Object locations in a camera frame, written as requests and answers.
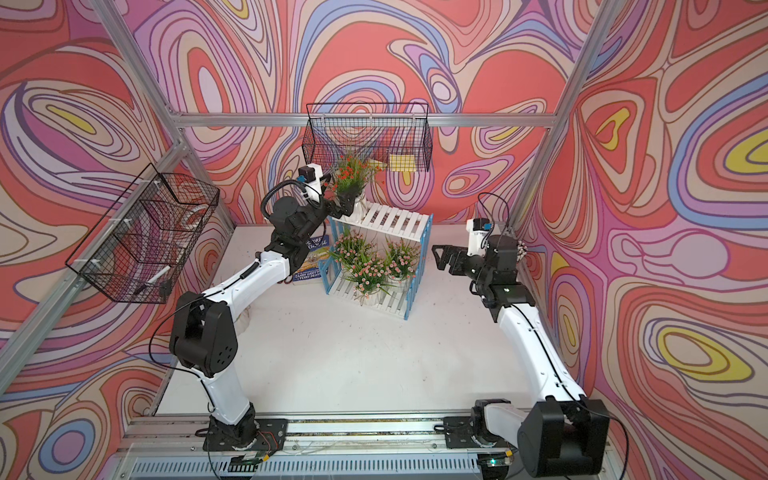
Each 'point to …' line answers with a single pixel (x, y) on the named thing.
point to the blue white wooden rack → (375, 255)
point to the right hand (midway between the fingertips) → (446, 255)
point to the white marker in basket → (150, 281)
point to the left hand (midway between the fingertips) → (347, 180)
